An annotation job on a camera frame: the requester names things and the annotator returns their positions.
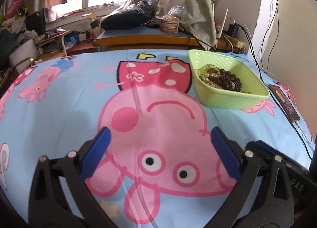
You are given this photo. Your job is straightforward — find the black gripper device with lenses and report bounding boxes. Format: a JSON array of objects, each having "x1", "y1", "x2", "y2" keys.
[{"x1": 244, "y1": 141, "x2": 316, "y2": 227}]

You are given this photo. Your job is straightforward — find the black smartphone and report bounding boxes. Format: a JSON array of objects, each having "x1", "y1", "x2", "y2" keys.
[{"x1": 268, "y1": 84, "x2": 300, "y2": 123}]

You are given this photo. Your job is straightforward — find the light blue cartoon pig bedsheet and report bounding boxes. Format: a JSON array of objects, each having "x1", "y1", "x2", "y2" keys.
[{"x1": 1, "y1": 50, "x2": 315, "y2": 227}]

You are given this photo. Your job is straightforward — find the green plastic woven basket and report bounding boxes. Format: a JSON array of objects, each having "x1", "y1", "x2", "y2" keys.
[{"x1": 187, "y1": 49, "x2": 270, "y2": 109}]

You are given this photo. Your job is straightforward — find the small side table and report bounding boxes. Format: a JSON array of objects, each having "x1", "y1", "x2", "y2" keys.
[{"x1": 35, "y1": 29, "x2": 74, "y2": 56}]

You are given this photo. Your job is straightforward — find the wooden desk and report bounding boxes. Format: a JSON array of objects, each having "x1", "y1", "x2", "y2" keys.
[{"x1": 93, "y1": 26, "x2": 246, "y2": 54}]

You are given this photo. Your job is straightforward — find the black power adapter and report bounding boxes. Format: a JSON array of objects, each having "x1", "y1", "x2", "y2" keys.
[{"x1": 227, "y1": 24, "x2": 240, "y2": 38}]

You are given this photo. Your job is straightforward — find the dark navy clothing pile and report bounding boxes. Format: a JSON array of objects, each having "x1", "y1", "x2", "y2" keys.
[{"x1": 100, "y1": 9, "x2": 152, "y2": 31}]

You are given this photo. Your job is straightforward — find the clear plastic bag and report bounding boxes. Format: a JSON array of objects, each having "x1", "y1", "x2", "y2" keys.
[{"x1": 168, "y1": 5, "x2": 186, "y2": 19}]

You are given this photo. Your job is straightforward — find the green floral hanging cloth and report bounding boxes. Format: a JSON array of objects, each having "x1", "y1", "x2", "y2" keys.
[{"x1": 156, "y1": 0, "x2": 217, "y2": 51}]

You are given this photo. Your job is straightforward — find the black charging cable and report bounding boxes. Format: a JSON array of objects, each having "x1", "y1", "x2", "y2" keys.
[{"x1": 234, "y1": 22, "x2": 313, "y2": 160}]

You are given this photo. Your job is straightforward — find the yellow translucent bead bracelet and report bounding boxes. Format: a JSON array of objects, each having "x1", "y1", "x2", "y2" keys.
[{"x1": 198, "y1": 64, "x2": 219, "y2": 83}]

